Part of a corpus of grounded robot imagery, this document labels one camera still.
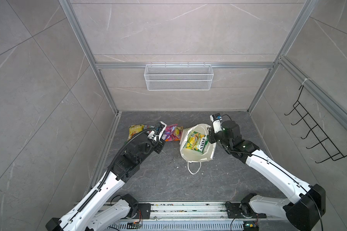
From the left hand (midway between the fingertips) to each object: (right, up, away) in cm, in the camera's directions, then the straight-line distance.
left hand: (163, 129), depth 67 cm
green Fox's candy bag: (+19, -9, +28) cm, 35 cm away
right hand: (+25, +1, +11) cm, 27 cm away
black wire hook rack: (+72, -10, -9) cm, 73 cm away
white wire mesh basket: (+7, +36, +34) cm, 49 cm away
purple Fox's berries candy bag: (+4, -2, +3) cm, 5 cm away
